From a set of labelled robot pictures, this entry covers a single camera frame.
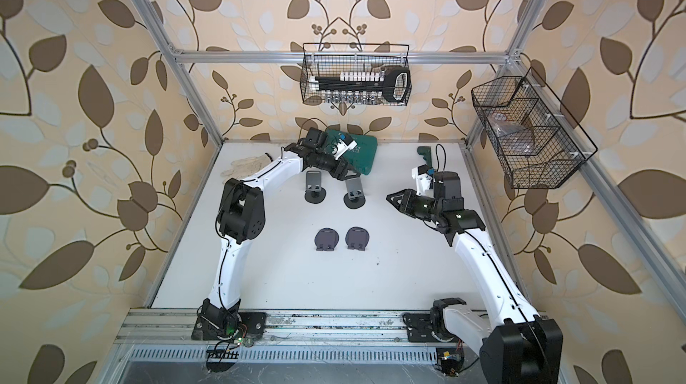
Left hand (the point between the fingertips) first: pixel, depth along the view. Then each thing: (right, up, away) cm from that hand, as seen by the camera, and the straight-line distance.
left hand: (351, 165), depth 93 cm
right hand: (+12, -10, -16) cm, 22 cm away
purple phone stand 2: (+2, -25, -2) cm, 25 cm away
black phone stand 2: (+1, -12, +3) cm, 13 cm away
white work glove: (-46, -1, +18) cm, 50 cm away
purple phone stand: (-9, -26, -2) cm, 27 cm away
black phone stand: (-14, -11, +8) cm, 20 cm away
